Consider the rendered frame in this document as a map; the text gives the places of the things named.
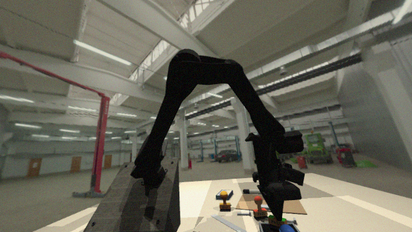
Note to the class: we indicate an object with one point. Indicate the white marker with black cap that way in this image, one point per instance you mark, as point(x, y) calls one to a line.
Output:
point(245, 191)

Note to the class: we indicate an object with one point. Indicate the red rubber stamp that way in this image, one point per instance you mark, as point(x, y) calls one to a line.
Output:
point(260, 213)

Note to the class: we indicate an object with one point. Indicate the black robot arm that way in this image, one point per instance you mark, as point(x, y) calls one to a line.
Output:
point(185, 71)

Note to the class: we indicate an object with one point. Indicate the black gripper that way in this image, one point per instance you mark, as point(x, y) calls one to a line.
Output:
point(275, 192)

